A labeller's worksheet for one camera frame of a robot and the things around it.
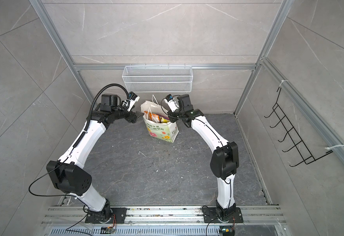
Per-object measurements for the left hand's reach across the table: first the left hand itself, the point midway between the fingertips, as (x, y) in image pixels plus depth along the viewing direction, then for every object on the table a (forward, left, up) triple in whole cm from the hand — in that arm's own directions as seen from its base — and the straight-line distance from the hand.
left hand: (138, 107), depth 80 cm
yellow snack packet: (+2, -13, -14) cm, 19 cm away
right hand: (+3, -18, -7) cm, 19 cm away
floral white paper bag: (-6, -15, -16) cm, 22 cm away
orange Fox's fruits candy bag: (+3, -6, -11) cm, 13 cm away
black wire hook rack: (-33, -74, +1) cm, 81 cm away
